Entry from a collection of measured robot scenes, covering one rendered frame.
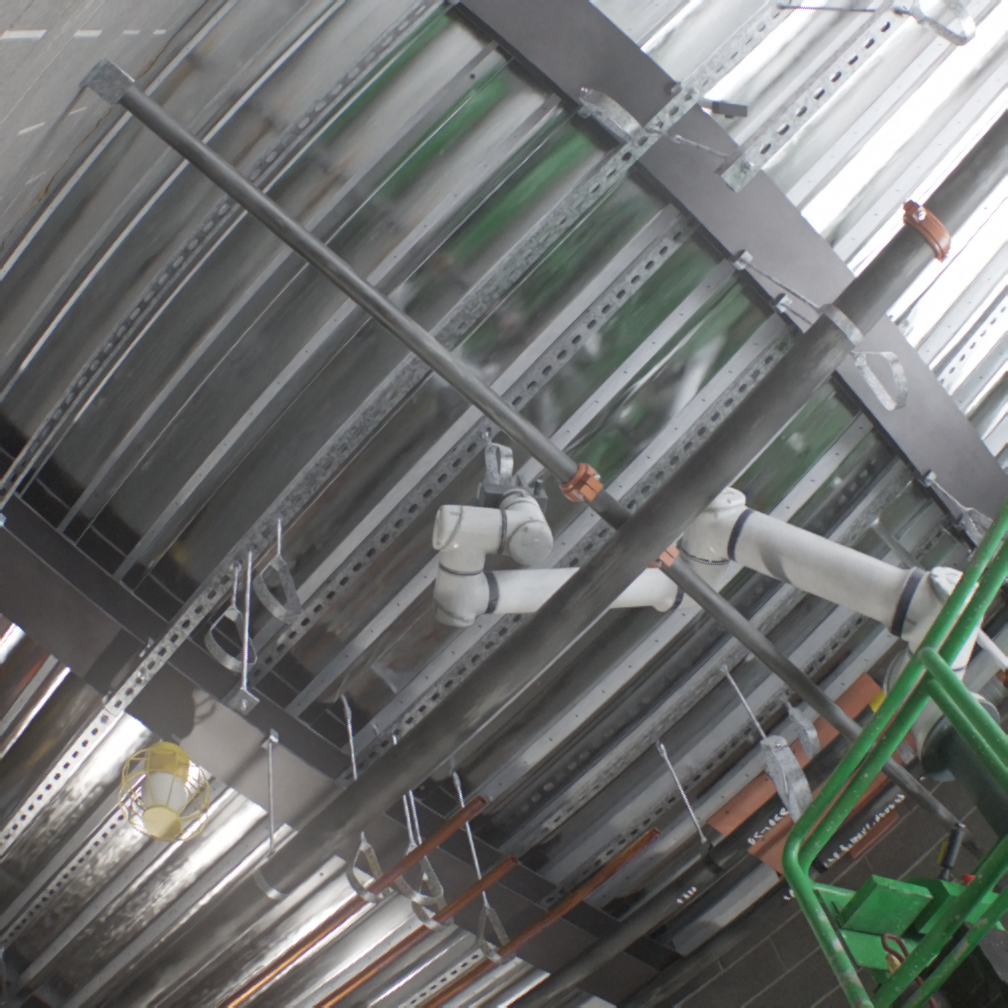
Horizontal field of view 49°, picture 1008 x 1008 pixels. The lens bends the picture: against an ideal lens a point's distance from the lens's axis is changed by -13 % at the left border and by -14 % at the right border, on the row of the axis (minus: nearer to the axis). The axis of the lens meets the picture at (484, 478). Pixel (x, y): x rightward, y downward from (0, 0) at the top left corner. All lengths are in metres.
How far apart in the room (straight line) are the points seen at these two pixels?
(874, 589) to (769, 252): 0.84
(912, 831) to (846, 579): 1.44
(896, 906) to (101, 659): 1.98
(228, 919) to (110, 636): 0.80
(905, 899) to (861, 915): 0.10
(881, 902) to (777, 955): 1.51
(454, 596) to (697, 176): 1.07
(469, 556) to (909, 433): 1.27
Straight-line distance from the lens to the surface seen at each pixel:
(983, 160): 2.37
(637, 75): 2.72
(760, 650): 2.57
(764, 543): 2.62
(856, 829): 3.32
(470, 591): 2.46
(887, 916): 2.47
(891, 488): 3.42
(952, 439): 3.24
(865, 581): 2.54
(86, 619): 3.02
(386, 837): 3.34
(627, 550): 2.27
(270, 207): 2.11
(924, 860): 3.72
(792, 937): 3.90
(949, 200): 2.34
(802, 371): 2.26
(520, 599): 2.52
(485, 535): 2.41
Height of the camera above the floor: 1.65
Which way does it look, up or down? 67 degrees up
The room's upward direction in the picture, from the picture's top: 21 degrees counter-clockwise
